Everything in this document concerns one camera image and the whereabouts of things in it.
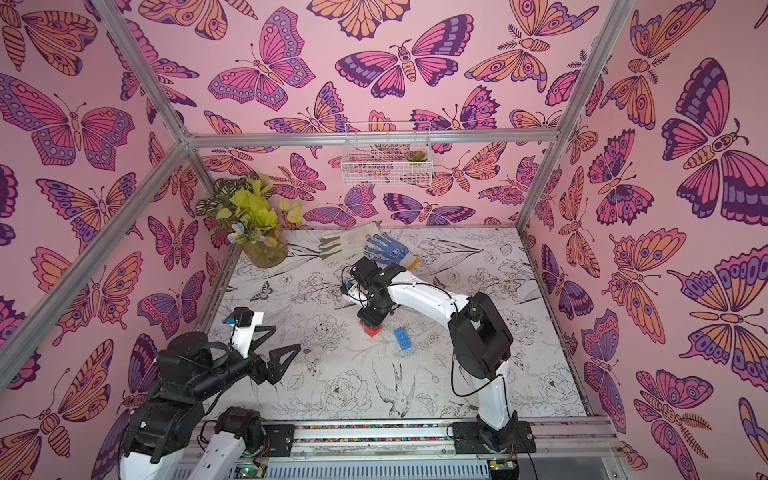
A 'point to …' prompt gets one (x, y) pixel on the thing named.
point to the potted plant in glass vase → (248, 213)
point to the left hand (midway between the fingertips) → (288, 335)
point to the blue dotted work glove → (385, 250)
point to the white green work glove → (323, 246)
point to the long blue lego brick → (403, 338)
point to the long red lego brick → (369, 330)
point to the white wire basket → (387, 154)
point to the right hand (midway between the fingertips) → (372, 314)
